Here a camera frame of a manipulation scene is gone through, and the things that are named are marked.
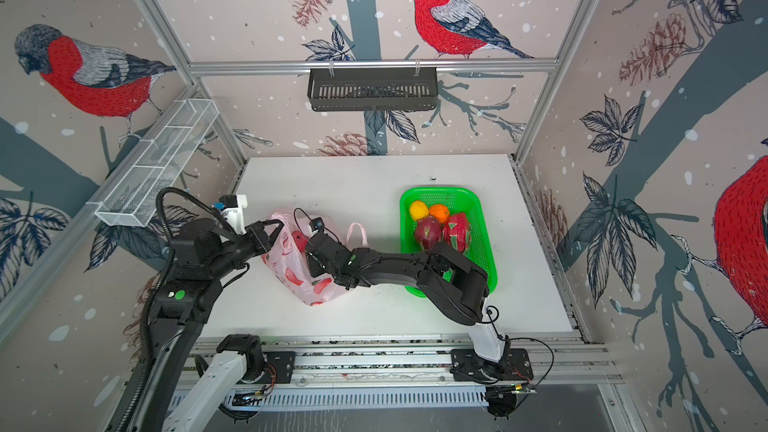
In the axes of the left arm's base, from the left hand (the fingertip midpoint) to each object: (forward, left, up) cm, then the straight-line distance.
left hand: (281, 221), depth 68 cm
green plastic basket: (+22, -51, -22) cm, 59 cm away
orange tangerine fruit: (+18, -42, -23) cm, 51 cm away
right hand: (+2, -2, -22) cm, 22 cm away
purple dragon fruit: (+9, -37, -21) cm, 43 cm away
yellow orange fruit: (+19, -35, -23) cm, 46 cm away
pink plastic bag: (-6, -1, -11) cm, 13 cm away
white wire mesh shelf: (+8, +37, +1) cm, 38 cm away
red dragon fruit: (+9, -46, -21) cm, 51 cm away
